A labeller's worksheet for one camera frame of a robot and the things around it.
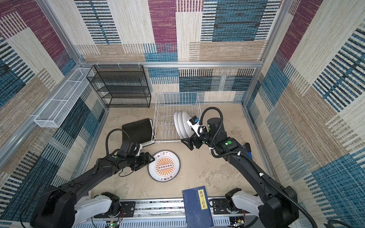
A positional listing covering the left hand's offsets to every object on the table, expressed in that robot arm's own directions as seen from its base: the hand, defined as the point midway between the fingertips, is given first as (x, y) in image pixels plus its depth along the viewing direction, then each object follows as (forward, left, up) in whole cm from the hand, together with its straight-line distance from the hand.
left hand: (151, 159), depth 84 cm
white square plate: (+12, +5, -3) cm, 14 cm away
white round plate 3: (+15, -18, +8) cm, 25 cm away
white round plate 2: (+17, -15, +10) cm, 25 cm away
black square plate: (+23, +12, -5) cm, 26 cm away
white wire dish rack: (+49, -6, -4) cm, 50 cm away
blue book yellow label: (-25, -25, -6) cm, 36 cm away
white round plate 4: (+15, -22, +6) cm, 27 cm away
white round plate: (-2, -8, -6) cm, 10 cm away
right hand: (+5, -21, +16) cm, 27 cm away
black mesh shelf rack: (+55, +28, +11) cm, 62 cm away
